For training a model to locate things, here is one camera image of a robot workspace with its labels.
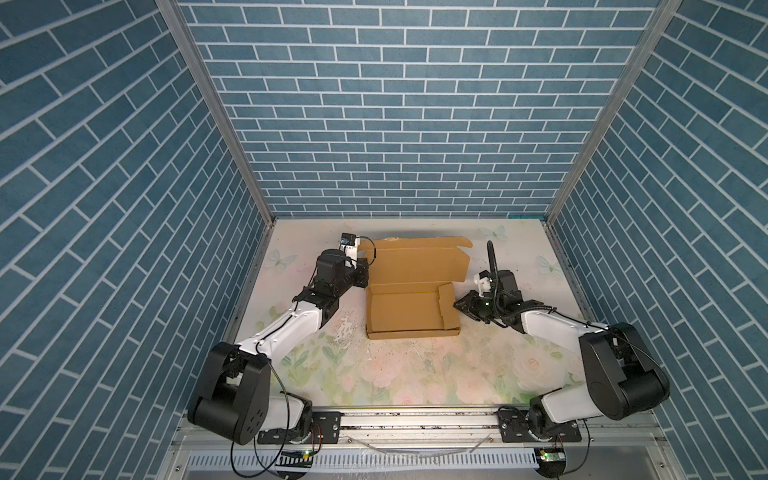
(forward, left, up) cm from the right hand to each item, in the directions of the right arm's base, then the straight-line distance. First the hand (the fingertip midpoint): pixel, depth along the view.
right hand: (452, 301), depth 90 cm
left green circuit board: (-42, +39, -9) cm, 58 cm away
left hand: (+5, +26, +12) cm, 29 cm away
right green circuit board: (-36, -24, -11) cm, 44 cm away
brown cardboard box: (+5, +13, -3) cm, 14 cm away
